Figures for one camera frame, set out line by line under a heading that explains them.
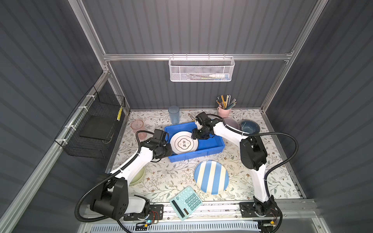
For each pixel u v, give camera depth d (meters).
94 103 0.79
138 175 0.80
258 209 0.65
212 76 0.91
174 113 1.01
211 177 0.85
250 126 1.05
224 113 1.09
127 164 0.48
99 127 0.73
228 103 1.09
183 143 0.96
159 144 0.67
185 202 0.75
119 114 0.83
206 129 0.72
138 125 1.11
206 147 0.93
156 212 0.72
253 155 0.57
